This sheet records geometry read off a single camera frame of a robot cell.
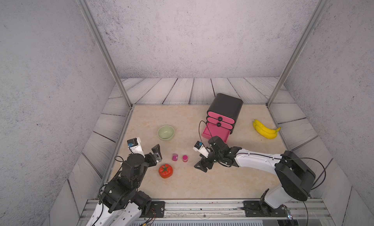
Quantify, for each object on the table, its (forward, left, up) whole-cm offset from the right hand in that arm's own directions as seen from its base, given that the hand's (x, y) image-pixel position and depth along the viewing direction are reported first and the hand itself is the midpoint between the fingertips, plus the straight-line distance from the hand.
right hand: (199, 160), depth 83 cm
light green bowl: (+21, +22, -3) cm, 31 cm away
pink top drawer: (+25, -14, +8) cm, 30 cm away
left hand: (-1, +21, +18) cm, 28 cm away
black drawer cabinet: (+29, -16, +10) cm, 34 cm away
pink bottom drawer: (+25, -8, -6) cm, 26 cm away
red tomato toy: (-6, +18, -1) cm, 19 cm away
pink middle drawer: (+24, -14, +3) cm, 28 cm away
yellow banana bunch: (+21, -47, -4) cm, 51 cm away
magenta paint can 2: (+3, +8, -4) cm, 10 cm away
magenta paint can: (+4, +15, -5) cm, 16 cm away
